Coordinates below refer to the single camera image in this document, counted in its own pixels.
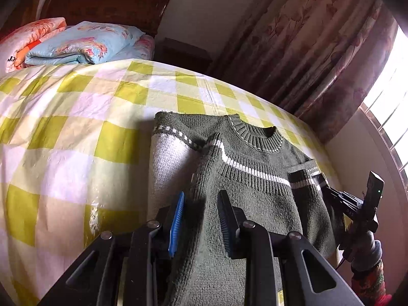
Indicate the pink floral curtain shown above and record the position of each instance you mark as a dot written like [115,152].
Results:
[302,47]

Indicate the dark wooden nightstand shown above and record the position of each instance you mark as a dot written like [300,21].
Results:
[183,54]

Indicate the small wooden headboard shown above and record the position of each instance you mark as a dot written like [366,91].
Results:
[27,12]

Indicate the yellow checked bed sheet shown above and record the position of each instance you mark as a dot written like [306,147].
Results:
[79,134]

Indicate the large wooden headboard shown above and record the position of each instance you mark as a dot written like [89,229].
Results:
[111,3]

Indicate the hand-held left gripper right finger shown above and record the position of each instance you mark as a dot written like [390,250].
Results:
[227,226]

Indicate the window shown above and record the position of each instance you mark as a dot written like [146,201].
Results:
[392,108]

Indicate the green knitted sweater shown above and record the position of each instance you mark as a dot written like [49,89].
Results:
[255,204]

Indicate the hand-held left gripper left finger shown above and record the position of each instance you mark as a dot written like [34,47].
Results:
[176,226]

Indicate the blue floral quilt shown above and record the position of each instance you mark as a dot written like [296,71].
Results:
[83,43]

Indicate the pink floral quilt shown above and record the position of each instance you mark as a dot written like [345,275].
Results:
[28,41]

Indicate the person's right forearm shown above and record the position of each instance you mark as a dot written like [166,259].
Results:
[369,271]

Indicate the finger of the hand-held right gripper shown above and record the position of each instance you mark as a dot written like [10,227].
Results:
[333,193]

